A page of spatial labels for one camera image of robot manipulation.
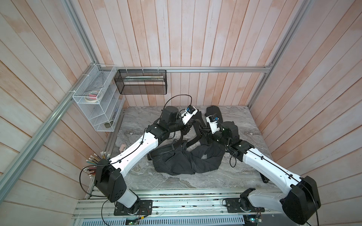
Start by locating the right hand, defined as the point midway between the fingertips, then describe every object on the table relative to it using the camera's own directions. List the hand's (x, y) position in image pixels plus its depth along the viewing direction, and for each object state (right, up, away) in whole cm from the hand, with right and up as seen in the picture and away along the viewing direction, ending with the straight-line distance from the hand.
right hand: (202, 128), depth 80 cm
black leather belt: (-2, -7, +10) cm, 12 cm away
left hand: (-6, +3, -5) cm, 8 cm away
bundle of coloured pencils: (-61, -17, -4) cm, 64 cm away
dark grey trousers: (-15, -18, +1) cm, 23 cm away
